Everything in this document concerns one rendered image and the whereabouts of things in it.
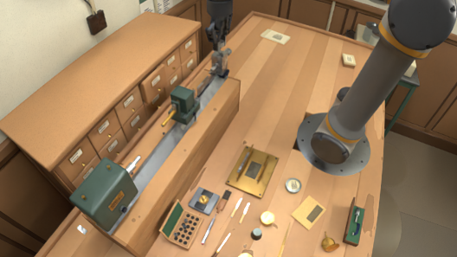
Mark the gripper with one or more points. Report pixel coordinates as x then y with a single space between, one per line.
219 7

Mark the silver gauge pin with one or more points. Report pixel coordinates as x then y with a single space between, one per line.
243 162

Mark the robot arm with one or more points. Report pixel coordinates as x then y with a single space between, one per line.
378 75

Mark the silver carriage stop block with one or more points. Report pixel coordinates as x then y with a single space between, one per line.
220 62

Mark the brass pin rest plate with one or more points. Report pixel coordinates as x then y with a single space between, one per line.
262 182

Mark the cream paper card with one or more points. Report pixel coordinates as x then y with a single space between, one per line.
275 36

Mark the small cream box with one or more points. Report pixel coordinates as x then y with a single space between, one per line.
348 60

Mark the wooden drawer cabinet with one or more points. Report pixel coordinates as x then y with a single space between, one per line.
82 89

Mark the grey round vessel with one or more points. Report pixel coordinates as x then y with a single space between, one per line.
371 31

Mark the silver headstock spindle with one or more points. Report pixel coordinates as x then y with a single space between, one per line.
133 164

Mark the brown block with dark end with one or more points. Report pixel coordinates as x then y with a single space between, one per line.
223 201

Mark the grey plate with brass knob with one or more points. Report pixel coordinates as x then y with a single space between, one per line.
203 201

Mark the round grey tin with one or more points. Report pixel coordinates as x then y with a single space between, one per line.
293 185

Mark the yellow round disc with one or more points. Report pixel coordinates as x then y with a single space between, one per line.
267 217

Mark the tan card with grey patch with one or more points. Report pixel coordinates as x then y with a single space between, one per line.
303 208

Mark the slim silver tool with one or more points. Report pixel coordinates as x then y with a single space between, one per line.
208 229

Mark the green side table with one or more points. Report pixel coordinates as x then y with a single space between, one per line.
407 84

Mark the green headstock box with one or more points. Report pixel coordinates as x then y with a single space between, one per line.
101 194

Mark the dark grey cylinder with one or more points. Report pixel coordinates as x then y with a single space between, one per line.
256 234

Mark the thin brass rod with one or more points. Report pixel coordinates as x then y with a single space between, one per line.
284 240

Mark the cream round object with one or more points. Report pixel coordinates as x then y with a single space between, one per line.
245 255

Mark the silver blue hand tool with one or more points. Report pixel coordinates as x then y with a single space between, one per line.
356 221

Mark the small white paper slip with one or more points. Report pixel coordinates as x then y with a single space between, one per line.
82 229

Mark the brass oil can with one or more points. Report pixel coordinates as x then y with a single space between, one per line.
329 244

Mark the cream wall conduit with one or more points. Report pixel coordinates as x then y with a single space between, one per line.
331 16

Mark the green wall lamp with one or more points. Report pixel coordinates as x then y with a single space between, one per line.
96 21

